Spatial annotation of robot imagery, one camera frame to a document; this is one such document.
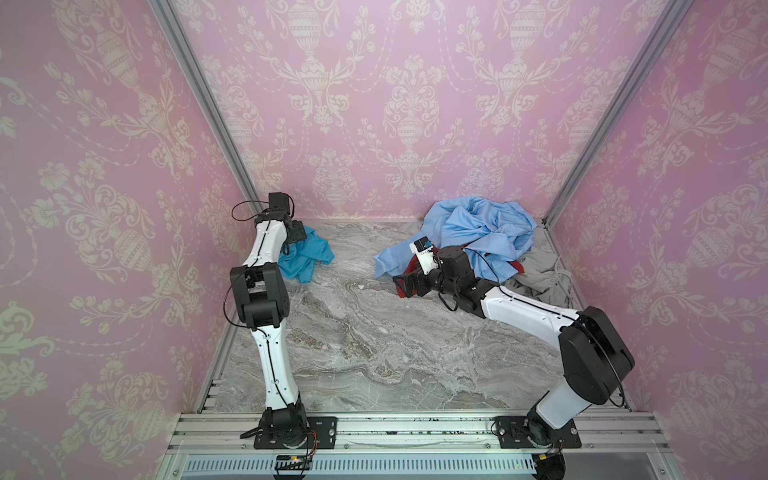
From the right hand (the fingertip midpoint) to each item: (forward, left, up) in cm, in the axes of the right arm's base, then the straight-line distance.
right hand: (407, 270), depth 85 cm
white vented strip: (-43, +45, -18) cm, 65 cm away
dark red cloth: (+9, -39, -13) cm, 42 cm away
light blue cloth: (+19, -33, -7) cm, 39 cm away
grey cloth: (+4, -45, -12) cm, 47 cm away
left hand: (+21, +39, -5) cm, 45 cm away
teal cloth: (+15, +37, -13) cm, 42 cm away
